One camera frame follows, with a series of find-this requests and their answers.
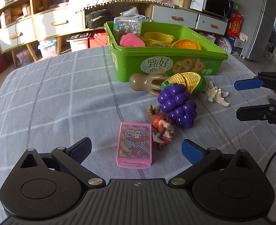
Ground white starfish coral toy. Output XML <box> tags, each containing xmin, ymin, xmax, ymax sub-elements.
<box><xmin>202</xmin><ymin>81</ymin><xmax>230</xmax><ymax>107</ymax></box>

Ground white wooden shelf cabinet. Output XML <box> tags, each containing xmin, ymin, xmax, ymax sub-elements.
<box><xmin>0</xmin><ymin>0</ymin><xmax>229</xmax><ymax>69</ymax></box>

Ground purple toy grapes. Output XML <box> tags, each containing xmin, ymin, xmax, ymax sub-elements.
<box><xmin>157</xmin><ymin>82</ymin><xmax>197</xmax><ymax>129</ymax></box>

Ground black microwave oven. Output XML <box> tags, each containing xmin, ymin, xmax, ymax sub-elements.
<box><xmin>202</xmin><ymin>0</ymin><xmax>234</xmax><ymax>19</ymax></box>

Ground red brown figurine toy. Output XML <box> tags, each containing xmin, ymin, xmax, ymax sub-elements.
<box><xmin>146</xmin><ymin>105</ymin><xmax>174</xmax><ymax>150</ymax></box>

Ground tan octopus toy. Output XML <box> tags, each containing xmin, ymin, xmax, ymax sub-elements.
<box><xmin>129</xmin><ymin>70</ymin><xmax>165</xmax><ymax>97</ymax></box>

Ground grey checked tablecloth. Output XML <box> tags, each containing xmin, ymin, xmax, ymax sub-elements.
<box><xmin>0</xmin><ymin>47</ymin><xmax>276</xmax><ymax>221</ymax></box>

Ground black bag on shelf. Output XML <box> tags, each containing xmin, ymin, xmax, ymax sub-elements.
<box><xmin>85</xmin><ymin>9</ymin><xmax>112</xmax><ymax>29</ymax></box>

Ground toy corn cob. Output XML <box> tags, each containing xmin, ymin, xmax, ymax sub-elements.
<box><xmin>161</xmin><ymin>72</ymin><xmax>206</xmax><ymax>95</ymax></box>

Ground green plastic cookie box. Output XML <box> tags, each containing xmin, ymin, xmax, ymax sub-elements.
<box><xmin>104</xmin><ymin>21</ymin><xmax>229</xmax><ymax>82</ymax></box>

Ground pink piggy toy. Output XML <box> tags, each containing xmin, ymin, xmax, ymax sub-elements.
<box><xmin>119</xmin><ymin>33</ymin><xmax>146</xmax><ymax>47</ymax></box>

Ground cotton swab clear box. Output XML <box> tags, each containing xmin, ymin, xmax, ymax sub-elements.
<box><xmin>113</xmin><ymin>16</ymin><xmax>142</xmax><ymax>40</ymax></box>

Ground clear storage bin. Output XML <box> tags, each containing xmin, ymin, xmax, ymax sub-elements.
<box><xmin>66</xmin><ymin>34</ymin><xmax>89</xmax><ymax>52</ymax></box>

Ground pink card box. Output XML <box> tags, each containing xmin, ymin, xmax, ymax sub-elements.
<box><xmin>116</xmin><ymin>122</ymin><xmax>153</xmax><ymax>169</ymax></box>

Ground orange plastic juicer toy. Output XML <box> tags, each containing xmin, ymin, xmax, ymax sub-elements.
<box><xmin>171</xmin><ymin>39</ymin><xmax>202</xmax><ymax>50</ymax></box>

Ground black power cable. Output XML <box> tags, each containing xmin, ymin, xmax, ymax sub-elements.
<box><xmin>263</xmin><ymin>142</ymin><xmax>276</xmax><ymax>176</ymax></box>

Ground silver refrigerator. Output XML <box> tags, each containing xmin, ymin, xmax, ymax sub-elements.
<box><xmin>234</xmin><ymin>0</ymin><xmax>276</xmax><ymax>61</ymax></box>

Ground yellow toy pot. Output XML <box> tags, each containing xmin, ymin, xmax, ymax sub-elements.
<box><xmin>141</xmin><ymin>31</ymin><xmax>175</xmax><ymax>47</ymax></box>

